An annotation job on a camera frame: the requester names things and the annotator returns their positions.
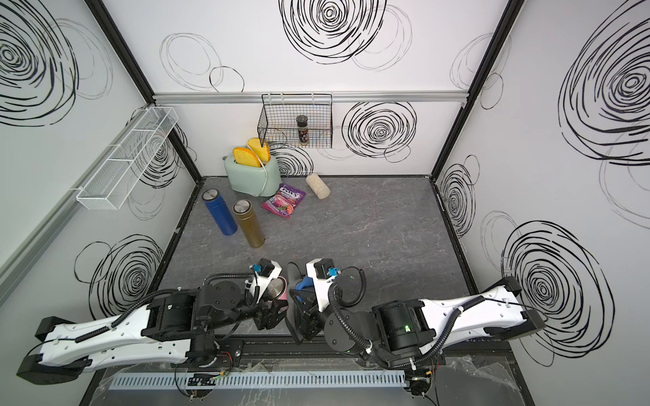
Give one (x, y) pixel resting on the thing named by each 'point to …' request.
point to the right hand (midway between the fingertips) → (291, 294)
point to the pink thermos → (278, 288)
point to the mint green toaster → (256, 181)
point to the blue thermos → (220, 211)
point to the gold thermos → (244, 210)
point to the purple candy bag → (283, 201)
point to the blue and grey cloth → (295, 280)
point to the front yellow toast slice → (245, 157)
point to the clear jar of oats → (318, 186)
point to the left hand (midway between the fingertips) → (291, 298)
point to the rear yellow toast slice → (263, 152)
